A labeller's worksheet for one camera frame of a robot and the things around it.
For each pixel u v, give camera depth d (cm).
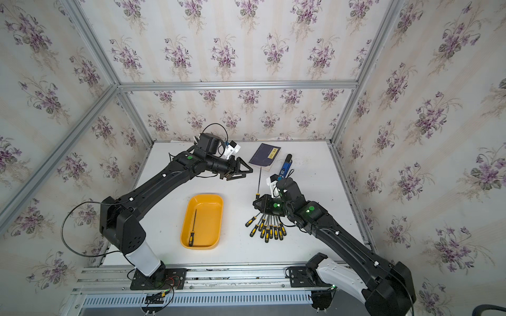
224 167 68
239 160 69
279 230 86
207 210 90
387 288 38
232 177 70
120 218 42
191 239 82
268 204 65
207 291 72
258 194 75
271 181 70
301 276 73
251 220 88
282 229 85
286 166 109
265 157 111
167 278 72
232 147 73
